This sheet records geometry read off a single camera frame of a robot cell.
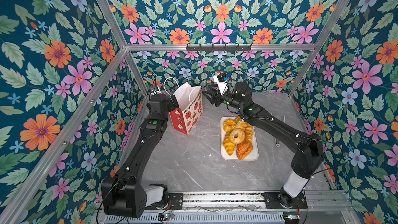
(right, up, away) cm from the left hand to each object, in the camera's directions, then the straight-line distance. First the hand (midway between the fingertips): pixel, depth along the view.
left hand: (166, 93), depth 77 cm
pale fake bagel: (+39, -25, +9) cm, 47 cm away
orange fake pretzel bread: (+41, -31, +9) cm, 52 cm away
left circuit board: (+2, -58, -7) cm, 58 cm away
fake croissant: (+32, -29, +11) cm, 45 cm away
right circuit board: (+60, -58, -6) cm, 83 cm away
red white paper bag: (+12, -4, +1) cm, 12 cm away
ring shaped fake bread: (+34, -19, +20) cm, 44 cm away
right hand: (+21, +3, -5) cm, 21 cm away
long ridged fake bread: (+46, -22, +16) cm, 53 cm away
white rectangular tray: (+47, -36, +12) cm, 60 cm away
